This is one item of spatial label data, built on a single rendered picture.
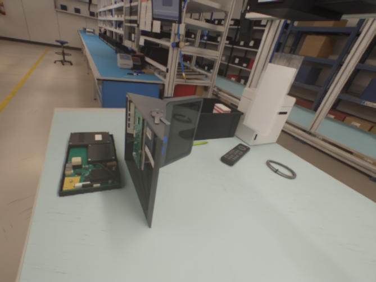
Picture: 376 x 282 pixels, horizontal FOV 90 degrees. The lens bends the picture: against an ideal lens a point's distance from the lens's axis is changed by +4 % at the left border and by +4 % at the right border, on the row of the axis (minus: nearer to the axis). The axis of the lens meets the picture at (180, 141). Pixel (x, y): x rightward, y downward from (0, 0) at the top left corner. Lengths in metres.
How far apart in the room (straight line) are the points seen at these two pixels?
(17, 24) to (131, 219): 11.48
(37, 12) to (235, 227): 11.48
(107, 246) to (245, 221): 0.30
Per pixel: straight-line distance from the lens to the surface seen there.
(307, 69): 4.36
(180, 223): 0.44
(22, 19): 11.69
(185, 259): 0.40
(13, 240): 1.79
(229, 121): 0.81
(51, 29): 11.58
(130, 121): 0.52
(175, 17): 1.64
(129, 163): 0.57
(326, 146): 1.59
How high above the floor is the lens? 1.34
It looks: 28 degrees down
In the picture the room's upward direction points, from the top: 11 degrees clockwise
